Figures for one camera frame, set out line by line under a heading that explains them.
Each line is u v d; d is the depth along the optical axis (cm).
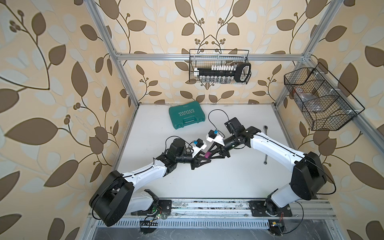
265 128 105
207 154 73
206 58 91
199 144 68
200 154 74
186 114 108
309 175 43
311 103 70
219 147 69
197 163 69
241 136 62
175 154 65
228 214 74
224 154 68
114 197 42
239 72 84
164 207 74
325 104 73
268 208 66
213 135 67
